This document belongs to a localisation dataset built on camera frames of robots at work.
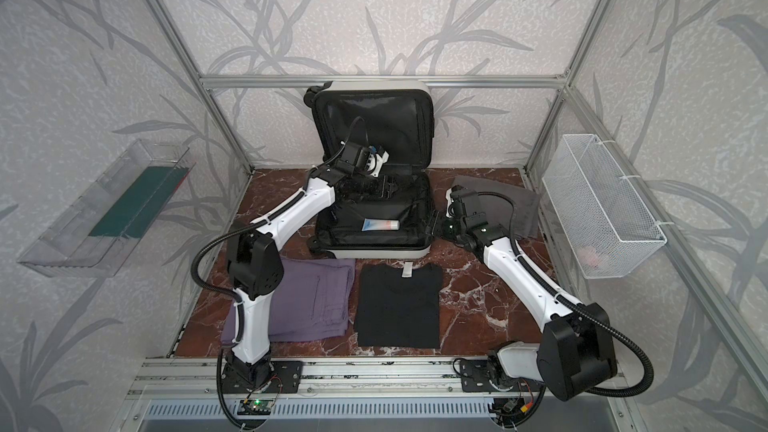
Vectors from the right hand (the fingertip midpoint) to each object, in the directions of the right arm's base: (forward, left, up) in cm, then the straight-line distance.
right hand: (430, 213), depth 84 cm
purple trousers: (-20, +33, -15) cm, 42 cm away
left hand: (+11, +9, +3) cm, 14 cm away
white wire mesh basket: (-17, -34, +17) cm, 42 cm away
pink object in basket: (-15, -38, +2) cm, 41 cm away
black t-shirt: (-20, +9, -17) cm, 28 cm away
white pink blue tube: (+6, +16, -15) cm, 22 cm away
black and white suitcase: (+11, +12, -17) cm, 24 cm away
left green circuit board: (-44, +44, -18) cm, 64 cm away
